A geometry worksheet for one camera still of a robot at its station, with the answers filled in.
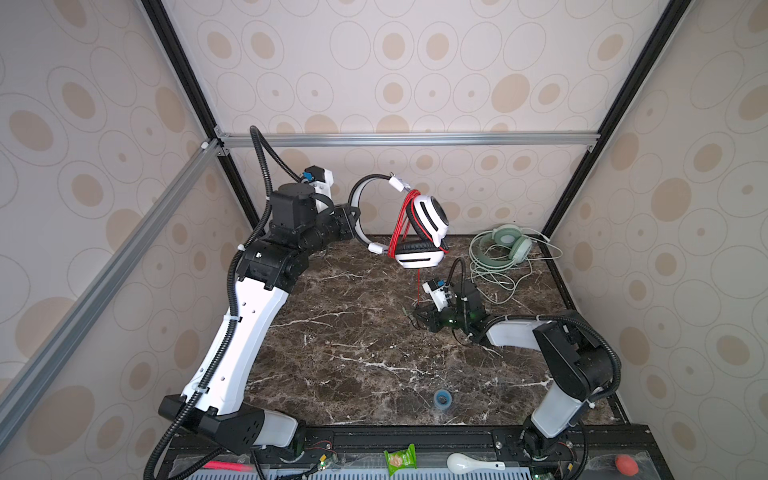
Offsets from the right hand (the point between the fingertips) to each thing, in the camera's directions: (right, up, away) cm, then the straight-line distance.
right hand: (417, 312), depth 91 cm
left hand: (-13, +27, -30) cm, 42 cm away
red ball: (+47, -32, -22) cm, 61 cm away
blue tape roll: (+6, -22, -10) cm, 25 cm away
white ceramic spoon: (+9, -32, -21) cm, 40 cm away
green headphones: (+36, +22, +25) cm, 49 cm away
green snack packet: (-6, -31, -21) cm, 38 cm away
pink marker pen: (-47, -34, -20) cm, 61 cm away
